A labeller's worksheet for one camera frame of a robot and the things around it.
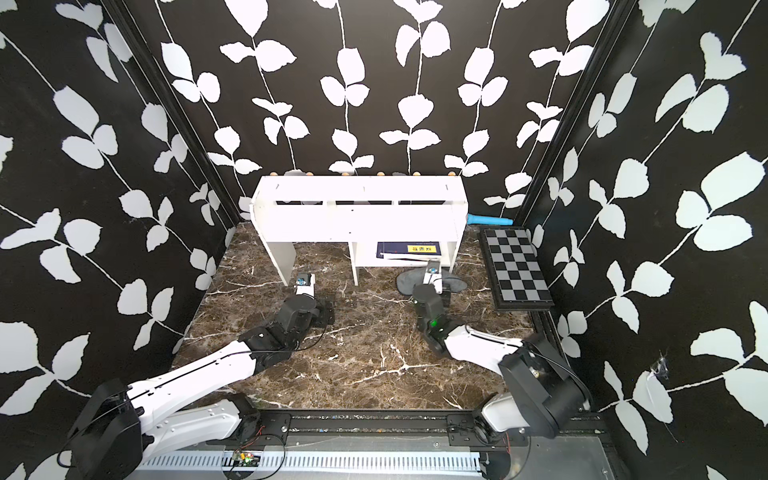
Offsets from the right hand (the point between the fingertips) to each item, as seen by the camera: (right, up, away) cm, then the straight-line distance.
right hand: (431, 269), depth 87 cm
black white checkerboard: (+32, -3, +14) cm, 35 cm away
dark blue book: (0, +6, +6) cm, 9 cm away
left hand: (-31, -7, -4) cm, 32 cm away
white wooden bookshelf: (-12, +13, -8) cm, 20 cm away
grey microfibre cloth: (-7, -5, +5) cm, 10 cm away
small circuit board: (-47, -45, -16) cm, 67 cm away
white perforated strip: (-27, -46, -17) cm, 55 cm away
